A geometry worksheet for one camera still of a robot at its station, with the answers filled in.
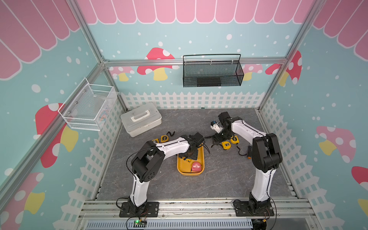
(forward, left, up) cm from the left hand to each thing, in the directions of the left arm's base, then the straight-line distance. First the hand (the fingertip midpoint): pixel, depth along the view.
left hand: (188, 157), depth 92 cm
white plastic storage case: (+22, +33, +12) cm, 41 cm away
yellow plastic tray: (-5, +3, -2) cm, 6 cm away
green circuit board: (-36, +25, -3) cm, 43 cm away
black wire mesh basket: (+44, -15, +33) cm, 57 cm away
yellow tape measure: (+9, -25, +1) cm, 27 cm away
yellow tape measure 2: (+12, +23, +1) cm, 26 cm away
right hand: (+12, -21, +4) cm, 24 cm away
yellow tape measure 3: (+13, +17, +2) cm, 22 cm away
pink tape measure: (-7, -5, +1) cm, 8 cm away
